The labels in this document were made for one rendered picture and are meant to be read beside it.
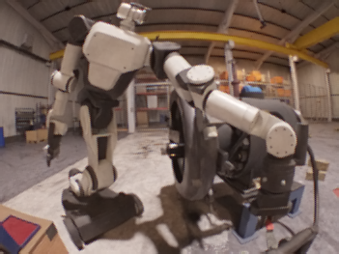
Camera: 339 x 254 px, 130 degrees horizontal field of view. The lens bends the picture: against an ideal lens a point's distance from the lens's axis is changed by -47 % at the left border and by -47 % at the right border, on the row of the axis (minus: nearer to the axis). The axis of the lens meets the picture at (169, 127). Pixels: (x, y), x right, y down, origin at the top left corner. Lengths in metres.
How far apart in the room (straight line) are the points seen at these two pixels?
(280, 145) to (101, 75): 0.62
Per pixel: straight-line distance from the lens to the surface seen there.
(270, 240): 0.42
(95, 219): 1.01
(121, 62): 0.59
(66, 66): 0.78
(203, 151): 0.62
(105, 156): 0.86
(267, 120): 0.41
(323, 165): 2.12
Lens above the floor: 0.77
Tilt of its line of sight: 4 degrees down
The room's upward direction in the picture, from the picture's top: 3 degrees counter-clockwise
